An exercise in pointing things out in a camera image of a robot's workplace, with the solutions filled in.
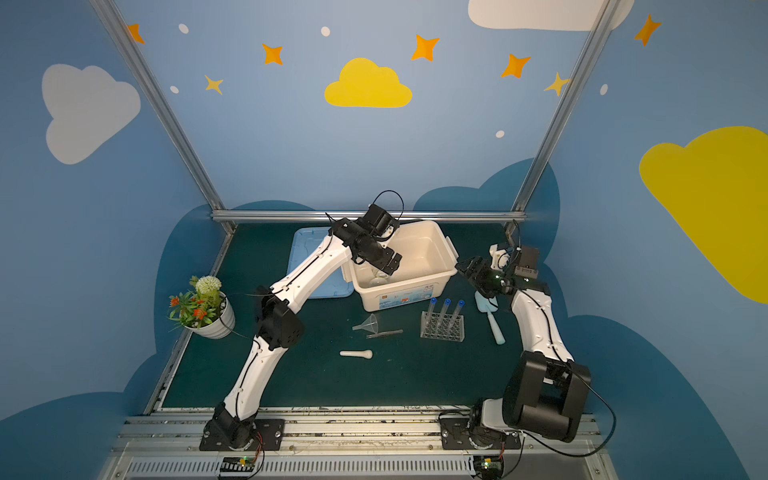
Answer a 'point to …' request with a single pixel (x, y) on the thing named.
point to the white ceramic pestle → (357, 353)
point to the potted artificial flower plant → (204, 309)
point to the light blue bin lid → (305, 241)
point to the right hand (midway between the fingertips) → (466, 268)
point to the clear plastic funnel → (370, 324)
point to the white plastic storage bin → (422, 276)
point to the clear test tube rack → (442, 326)
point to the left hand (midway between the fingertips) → (383, 255)
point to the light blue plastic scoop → (490, 305)
